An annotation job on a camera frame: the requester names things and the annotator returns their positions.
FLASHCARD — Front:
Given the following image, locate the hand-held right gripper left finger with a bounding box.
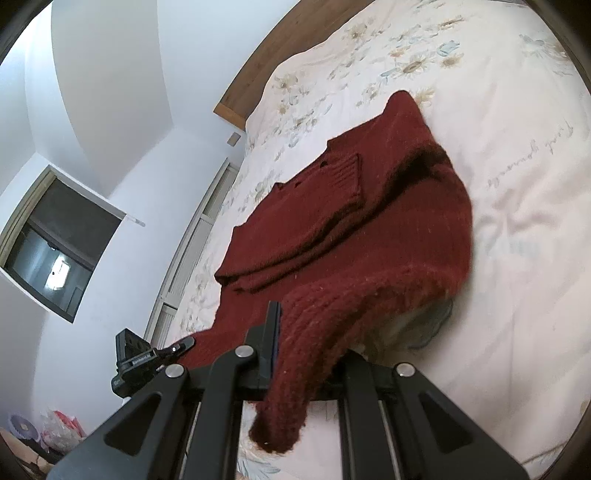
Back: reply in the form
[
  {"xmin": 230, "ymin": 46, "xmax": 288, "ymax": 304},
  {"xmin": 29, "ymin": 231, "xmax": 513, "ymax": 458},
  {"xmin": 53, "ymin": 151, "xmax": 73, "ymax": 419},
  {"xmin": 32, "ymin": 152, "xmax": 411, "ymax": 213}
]
[{"xmin": 46, "ymin": 301, "xmax": 283, "ymax": 480}]

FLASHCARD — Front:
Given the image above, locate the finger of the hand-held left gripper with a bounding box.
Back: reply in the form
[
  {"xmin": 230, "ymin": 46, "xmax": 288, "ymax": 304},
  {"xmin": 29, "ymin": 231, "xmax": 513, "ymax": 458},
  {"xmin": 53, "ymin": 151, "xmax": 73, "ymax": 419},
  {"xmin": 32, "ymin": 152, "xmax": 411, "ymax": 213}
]
[{"xmin": 159, "ymin": 336, "xmax": 197, "ymax": 358}]

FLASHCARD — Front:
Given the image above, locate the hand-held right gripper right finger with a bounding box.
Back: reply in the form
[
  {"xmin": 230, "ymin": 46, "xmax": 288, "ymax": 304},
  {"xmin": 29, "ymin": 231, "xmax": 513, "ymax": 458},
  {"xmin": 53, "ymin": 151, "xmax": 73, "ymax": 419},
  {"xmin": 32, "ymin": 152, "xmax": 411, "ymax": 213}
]
[{"xmin": 318, "ymin": 354, "xmax": 531, "ymax": 480}]

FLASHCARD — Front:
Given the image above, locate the dark red knit sweater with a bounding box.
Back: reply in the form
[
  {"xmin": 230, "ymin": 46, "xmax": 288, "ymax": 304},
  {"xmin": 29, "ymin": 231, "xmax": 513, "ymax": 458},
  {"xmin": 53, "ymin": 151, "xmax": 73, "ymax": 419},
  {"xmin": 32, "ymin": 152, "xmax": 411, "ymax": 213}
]
[{"xmin": 215, "ymin": 90, "xmax": 472, "ymax": 455}]

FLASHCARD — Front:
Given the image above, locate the clear plastic bag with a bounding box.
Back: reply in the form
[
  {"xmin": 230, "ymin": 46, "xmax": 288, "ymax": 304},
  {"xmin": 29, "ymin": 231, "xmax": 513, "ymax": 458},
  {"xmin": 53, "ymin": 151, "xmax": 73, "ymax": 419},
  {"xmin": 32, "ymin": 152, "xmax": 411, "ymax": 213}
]
[{"xmin": 41, "ymin": 410, "xmax": 88, "ymax": 455}]

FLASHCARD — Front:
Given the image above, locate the small round fan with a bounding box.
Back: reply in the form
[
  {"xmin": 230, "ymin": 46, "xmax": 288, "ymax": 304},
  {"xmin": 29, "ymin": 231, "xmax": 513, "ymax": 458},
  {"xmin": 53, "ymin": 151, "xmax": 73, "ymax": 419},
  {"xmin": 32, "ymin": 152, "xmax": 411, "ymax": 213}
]
[{"xmin": 8, "ymin": 414, "xmax": 35, "ymax": 439}]

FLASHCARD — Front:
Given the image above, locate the dark window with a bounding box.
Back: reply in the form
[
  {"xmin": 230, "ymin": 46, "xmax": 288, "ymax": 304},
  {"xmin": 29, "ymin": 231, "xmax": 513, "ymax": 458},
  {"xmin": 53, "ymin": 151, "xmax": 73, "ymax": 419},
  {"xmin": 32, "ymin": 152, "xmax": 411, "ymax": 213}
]
[{"xmin": 0, "ymin": 165, "xmax": 126, "ymax": 324}]

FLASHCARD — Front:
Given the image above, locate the floral print duvet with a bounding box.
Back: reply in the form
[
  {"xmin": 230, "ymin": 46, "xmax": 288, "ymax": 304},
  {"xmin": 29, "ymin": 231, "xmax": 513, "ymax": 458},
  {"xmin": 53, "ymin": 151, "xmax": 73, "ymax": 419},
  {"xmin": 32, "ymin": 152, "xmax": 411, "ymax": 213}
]
[{"xmin": 175, "ymin": 0, "xmax": 591, "ymax": 480}]

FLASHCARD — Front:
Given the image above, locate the wooden headboard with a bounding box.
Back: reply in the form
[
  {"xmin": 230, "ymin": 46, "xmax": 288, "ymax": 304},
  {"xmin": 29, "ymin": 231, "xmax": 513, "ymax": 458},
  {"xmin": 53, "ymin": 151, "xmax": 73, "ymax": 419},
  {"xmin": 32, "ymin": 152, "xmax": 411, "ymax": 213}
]
[{"xmin": 213, "ymin": 0, "xmax": 372, "ymax": 131}]

